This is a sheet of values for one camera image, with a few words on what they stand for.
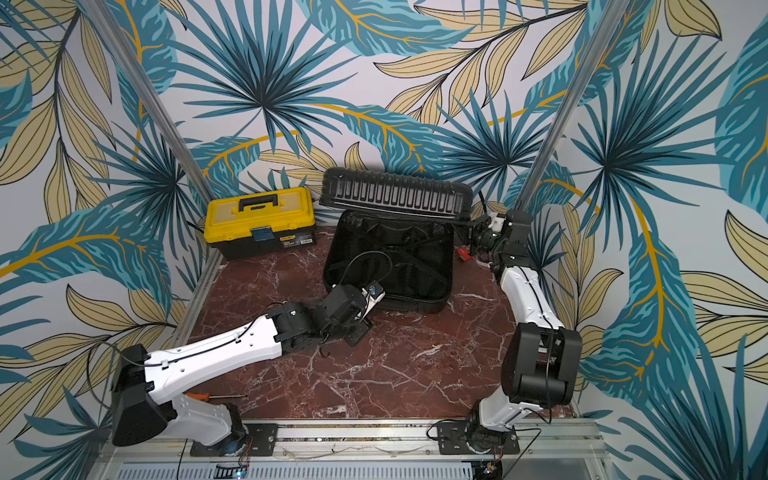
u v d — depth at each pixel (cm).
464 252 110
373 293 64
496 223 79
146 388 39
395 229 114
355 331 65
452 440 73
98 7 67
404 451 73
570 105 84
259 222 98
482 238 73
